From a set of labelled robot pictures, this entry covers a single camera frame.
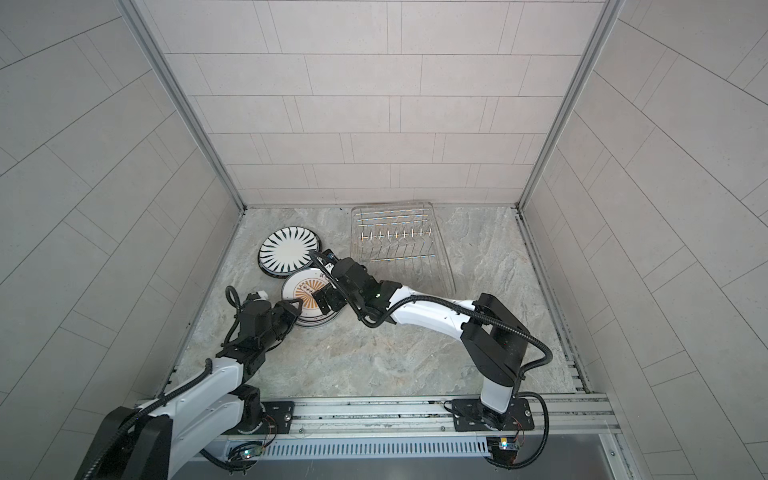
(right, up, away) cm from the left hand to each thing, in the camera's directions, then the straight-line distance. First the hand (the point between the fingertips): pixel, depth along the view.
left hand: (311, 297), depth 86 cm
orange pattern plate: (-4, +3, +3) cm, 6 cm away
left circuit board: (-7, -29, -22) cm, 37 cm away
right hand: (+6, +4, -7) cm, 10 cm away
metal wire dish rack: (+27, +15, +10) cm, 33 cm away
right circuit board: (+50, -31, -18) cm, 61 cm away
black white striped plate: (-12, +13, +14) cm, 22 cm away
